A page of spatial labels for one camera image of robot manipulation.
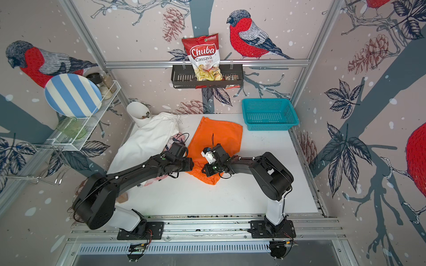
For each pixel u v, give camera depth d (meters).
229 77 0.91
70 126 0.70
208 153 0.86
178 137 1.04
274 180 0.49
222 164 0.74
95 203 0.43
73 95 0.72
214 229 0.75
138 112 1.10
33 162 0.57
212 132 1.16
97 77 0.80
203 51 0.80
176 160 0.68
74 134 0.63
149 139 1.01
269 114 1.22
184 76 0.95
